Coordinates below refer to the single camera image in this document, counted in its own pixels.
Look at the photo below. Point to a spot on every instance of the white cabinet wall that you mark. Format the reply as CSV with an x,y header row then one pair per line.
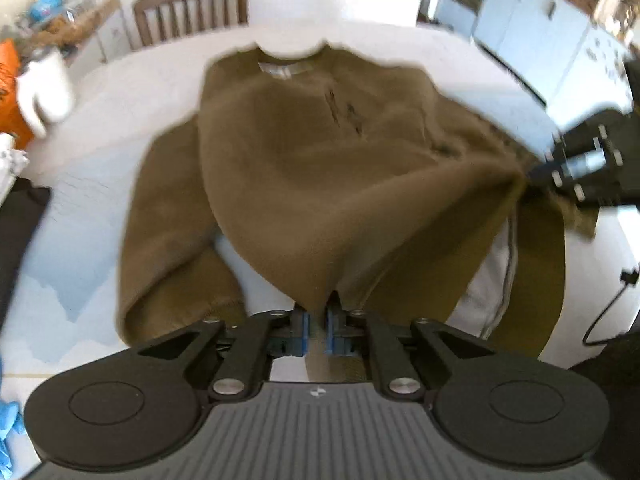
x,y
570,63

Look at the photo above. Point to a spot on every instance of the white jug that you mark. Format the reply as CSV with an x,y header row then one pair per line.
x,y
44,93

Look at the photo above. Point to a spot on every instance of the black folded garment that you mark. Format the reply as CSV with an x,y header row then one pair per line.
x,y
21,214

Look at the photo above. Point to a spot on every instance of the orange bag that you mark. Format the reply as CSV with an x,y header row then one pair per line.
x,y
11,119

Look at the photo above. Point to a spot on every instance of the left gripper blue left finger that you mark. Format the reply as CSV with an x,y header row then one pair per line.
x,y
246,363

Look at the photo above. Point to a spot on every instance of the olive brown sweatshirt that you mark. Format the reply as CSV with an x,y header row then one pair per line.
x,y
336,174

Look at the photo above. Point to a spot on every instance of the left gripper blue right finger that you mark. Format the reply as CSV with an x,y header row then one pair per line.
x,y
366,336

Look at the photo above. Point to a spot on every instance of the light blue table mat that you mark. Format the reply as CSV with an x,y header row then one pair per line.
x,y
63,310

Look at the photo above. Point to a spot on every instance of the slatted wooden dining chair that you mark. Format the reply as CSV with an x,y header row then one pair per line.
x,y
163,20

